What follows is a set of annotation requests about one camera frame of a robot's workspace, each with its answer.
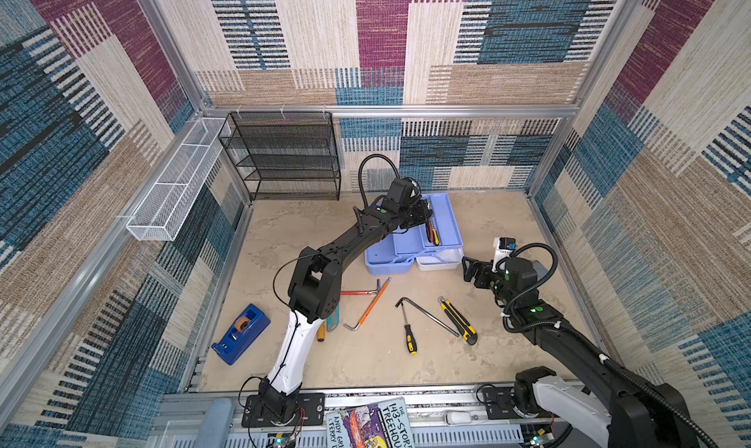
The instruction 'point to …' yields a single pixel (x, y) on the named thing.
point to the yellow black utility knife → (467, 333)
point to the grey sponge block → (539, 268)
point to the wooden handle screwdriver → (321, 333)
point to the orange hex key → (372, 307)
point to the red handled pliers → (429, 231)
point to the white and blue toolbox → (400, 250)
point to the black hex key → (425, 313)
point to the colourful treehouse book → (383, 425)
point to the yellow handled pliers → (436, 239)
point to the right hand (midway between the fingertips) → (476, 263)
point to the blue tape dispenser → (247, 326)
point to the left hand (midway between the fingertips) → (435, 209)
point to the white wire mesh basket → (156, 218)
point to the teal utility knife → (333, 320)
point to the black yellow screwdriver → (409, 336)
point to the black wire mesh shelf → (285, 156)
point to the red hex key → (363, 292)
